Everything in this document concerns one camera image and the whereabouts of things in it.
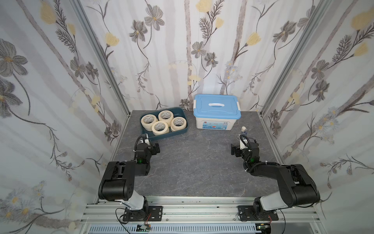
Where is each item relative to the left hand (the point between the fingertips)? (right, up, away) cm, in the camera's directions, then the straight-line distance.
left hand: (150, 141), depth 94 cm
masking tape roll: (-7, +13, +17) cm, 22 cm away
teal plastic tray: (+15, +21, +23) cm, 35 cm away
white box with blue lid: (+45, +20, +5) cm, 49 cm away
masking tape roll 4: (+3, +9, +14) cm, 16 cm away
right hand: (+61, 0, -1) cm, 61 cm away
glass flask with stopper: (+63, +8, +3) cm, 63 cm away
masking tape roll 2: (+7, +18, +20) cm, 28 cm away
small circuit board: (+5, -40, -24) cm, 47 cm away
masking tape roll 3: (+17, +12, +17) cm, 27 cm away
